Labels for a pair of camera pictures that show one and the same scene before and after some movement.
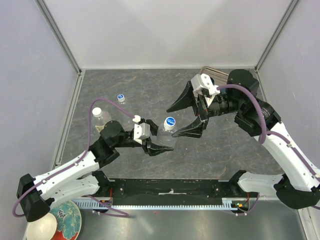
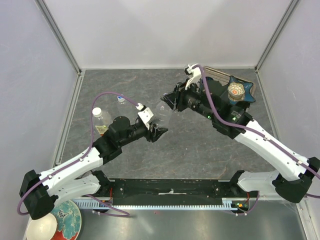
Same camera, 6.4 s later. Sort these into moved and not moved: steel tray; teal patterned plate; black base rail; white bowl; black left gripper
Moved: black left gripper
Not moved: steel tray; white bowl; teal patterned plate; black base rail
